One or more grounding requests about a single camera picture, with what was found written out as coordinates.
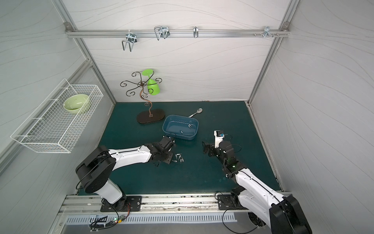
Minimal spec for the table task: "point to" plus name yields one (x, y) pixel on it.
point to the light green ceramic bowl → (75, 104)
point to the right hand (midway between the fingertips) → (211, 140)
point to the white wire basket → (58, 122)
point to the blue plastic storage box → (181, 127)
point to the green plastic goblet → (153, 88)
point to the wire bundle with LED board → (99, 224)
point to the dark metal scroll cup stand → (153, 115)
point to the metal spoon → (199, 110)
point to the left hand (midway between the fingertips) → (170, 157)
